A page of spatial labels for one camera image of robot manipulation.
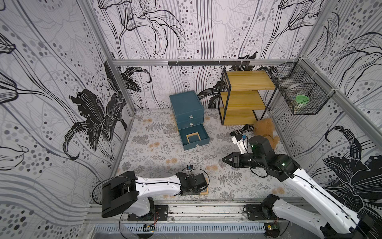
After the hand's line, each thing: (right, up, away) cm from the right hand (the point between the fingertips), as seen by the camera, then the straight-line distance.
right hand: (225, 159), depth 69 cm
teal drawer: (-17, +17, +27) cm, 36 cm away
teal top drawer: (-17, +22, +22) cm, 35 cm away
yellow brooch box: (-9, -20, +10) cm, 24 cm away
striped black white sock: (+22, +13, +36) cm, 44 cm away
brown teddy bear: (+30, +14, +25) cm, 42 cm away
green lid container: (+41, +28, +9) cm, 51 cm away
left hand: (-15, -22, +12) cm, 29 cm away
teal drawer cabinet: (-20, +30, +25) cm, 44 cm away
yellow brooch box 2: (-16, +6, +36) cm, 40 cm away
